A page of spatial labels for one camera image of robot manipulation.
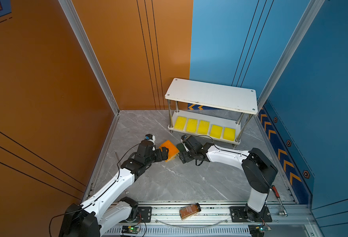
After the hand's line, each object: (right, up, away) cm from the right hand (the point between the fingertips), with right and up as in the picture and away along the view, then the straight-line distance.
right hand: (184, 154), depth 91 cm
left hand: (-13, +5, -8) cm, 16 cm away
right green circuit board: (+35, -32, -20) cm, 52 cm away
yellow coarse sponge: (+6, +18, +12) cm, 22 cm away
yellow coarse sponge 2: (-2, +19, +12) cm, 23 cm away
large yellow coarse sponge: (+14, +17, +9) cm, 23 cm away
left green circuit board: (-27, -32, -20) cm, 47 cm away
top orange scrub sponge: (-7, +2, -1) cm, 7 cm away
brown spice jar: (+2, -23, -20) cm, 31 cm away
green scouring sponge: (-2, +4, +1) cm, 5 cm away
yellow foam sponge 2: (+22, +14, +7) cm, 27 cm away
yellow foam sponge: (+30, +12, +6) cm, 33 cm away
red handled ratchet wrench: (+49, -25, -18) cm, 58 cm away
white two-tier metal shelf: (+27, +28, +29) cm, 49 cm away
